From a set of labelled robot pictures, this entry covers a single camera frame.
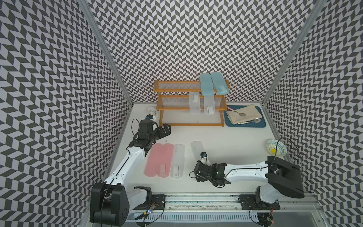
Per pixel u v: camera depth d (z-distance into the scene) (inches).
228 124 41.7
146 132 24.8
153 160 34.4
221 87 34.1
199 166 25.2
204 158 29.3
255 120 40.5
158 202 28.3
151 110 42.2
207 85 35.0
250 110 44.5
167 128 29.8
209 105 36.8
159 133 29.1
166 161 34.1
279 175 18.9
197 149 36.4
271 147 36.0
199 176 25.6
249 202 28.8
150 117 29.5
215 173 23.7
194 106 36.9
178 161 34.4
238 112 44.2
